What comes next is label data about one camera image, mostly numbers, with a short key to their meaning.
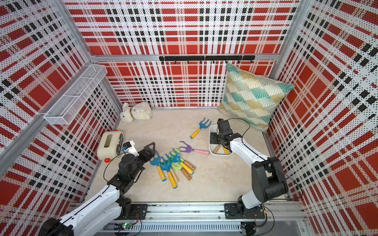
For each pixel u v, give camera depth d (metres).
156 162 0.90
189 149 0.96
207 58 0.89
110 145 0.88
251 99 0.91
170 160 0.91
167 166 0.88
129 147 0.71
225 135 0.69
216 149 0.95
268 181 0.44
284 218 0.74
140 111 1.05
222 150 0.97
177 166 0.89
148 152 0.73
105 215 0.56
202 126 1.09
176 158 0.90
